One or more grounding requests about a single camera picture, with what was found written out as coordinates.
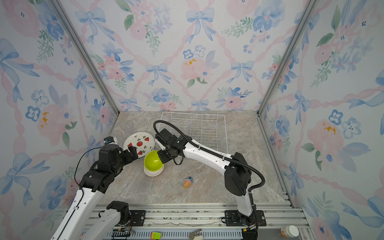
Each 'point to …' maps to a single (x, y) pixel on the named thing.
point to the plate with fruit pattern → (144, 142)
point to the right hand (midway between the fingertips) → (161, 156)
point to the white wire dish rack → (208, 129)
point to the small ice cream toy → (188, 182)
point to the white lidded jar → (290, 231)
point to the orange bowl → (153, 173)
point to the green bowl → (152, 161)
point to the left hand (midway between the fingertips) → (128, 149)
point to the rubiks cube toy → (155, 235)
